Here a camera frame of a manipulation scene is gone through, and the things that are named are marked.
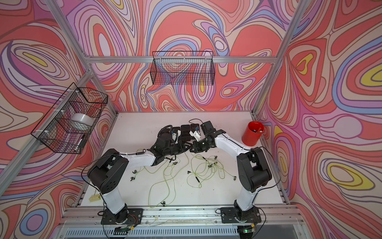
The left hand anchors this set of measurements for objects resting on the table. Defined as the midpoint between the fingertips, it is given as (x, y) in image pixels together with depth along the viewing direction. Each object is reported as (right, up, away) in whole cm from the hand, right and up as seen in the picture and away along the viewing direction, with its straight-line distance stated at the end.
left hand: (193, 147), depth 86 cm
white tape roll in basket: (-56, +16, -12) cm, 60 cm away
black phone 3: (+1, +12, +26) cm, 29 cm away
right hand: (-1, -4, +1) cm, 4 cm away
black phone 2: (-5, +8, -2) cm, 10 cm away
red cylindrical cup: (+38, +8, +8) cm, 40 cm away
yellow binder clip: (-53, -26, -8) cm, 60 cm away
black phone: (-11, +11, -2) cm, 15 cm away
